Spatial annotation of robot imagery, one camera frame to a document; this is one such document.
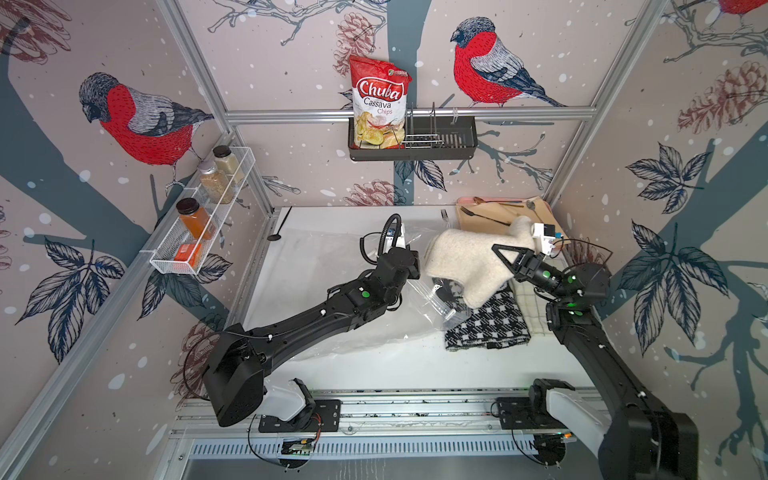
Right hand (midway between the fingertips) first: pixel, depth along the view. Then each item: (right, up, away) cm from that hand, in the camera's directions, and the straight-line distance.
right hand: (492, 250), depth 68 cm
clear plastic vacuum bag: (-60, -8, +35) cm, 70 cm away
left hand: (-17, +2, +8) cm, 19 cm away
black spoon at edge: (-68, +2, +44) cm, 81 cm away
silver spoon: (+34, +15, +52) cm, 64 cm away
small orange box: (-70, 0, -2) cm, 70 cm away
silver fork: (-3, +11, +50) cm, 51 cm away
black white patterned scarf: (+8, -23, +17) cm, 30 cm away
